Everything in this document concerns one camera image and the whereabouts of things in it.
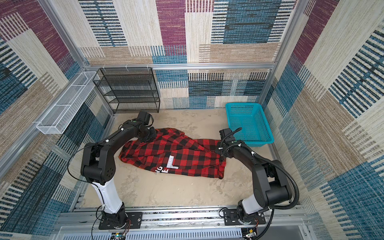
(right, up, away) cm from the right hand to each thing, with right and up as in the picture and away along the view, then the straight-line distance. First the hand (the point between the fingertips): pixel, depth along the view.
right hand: (220, 151), depth 92 cm
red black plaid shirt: (-30, -1, +2) cm, 30 cm away
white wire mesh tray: (-80, +19, -20) cm, 85 cm away
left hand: (-40, +10, +4) cm, 42 cm away
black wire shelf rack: (-63, +41, +18) cm, 77 cm away
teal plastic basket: (+28, +12, +16) cm, 35 cm away
